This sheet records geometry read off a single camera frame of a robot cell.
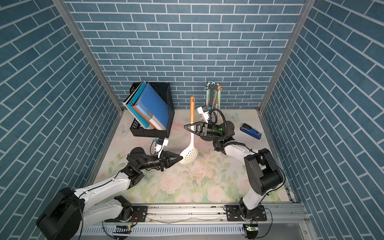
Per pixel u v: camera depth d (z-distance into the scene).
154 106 1.07
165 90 1.05
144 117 0.89
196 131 0.69
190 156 0.71
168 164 0.67
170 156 0.68
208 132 0.65
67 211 0.41
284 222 0.74
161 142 0.65
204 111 0.68
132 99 0.86
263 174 0.47
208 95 0.84
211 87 0.77
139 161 0.61
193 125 0.69
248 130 1.05
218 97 0.77
